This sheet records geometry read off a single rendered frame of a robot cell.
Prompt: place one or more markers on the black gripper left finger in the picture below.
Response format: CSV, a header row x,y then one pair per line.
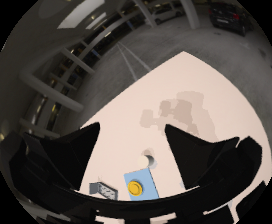
x,y
69,154

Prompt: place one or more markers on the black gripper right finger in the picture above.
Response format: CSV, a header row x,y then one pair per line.
x,y
195,156

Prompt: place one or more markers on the yellow round plate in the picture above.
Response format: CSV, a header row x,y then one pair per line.
x,y
134,188

